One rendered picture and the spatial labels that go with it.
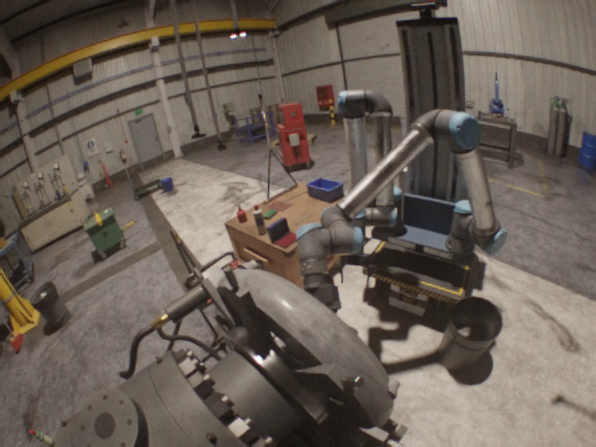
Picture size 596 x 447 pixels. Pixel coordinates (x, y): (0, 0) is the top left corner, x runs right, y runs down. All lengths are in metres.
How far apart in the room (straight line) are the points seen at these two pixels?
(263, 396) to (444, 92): 1.52
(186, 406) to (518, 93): 8.65
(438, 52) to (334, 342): 1.38
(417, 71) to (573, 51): 7.66
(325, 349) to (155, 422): 0.43
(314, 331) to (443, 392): 1.14
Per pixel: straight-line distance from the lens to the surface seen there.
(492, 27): 8.75
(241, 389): 0.72
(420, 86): 1.48
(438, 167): 1.53
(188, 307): 0.98
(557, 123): 8.13
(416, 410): 1.49
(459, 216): 1.37
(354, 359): 0.57
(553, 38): 8.78
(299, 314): 0.55
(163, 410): 0.64
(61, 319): 3.22
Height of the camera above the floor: 1.39
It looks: 29 degrees down
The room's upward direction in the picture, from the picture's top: 10 degrees counter-clockwise
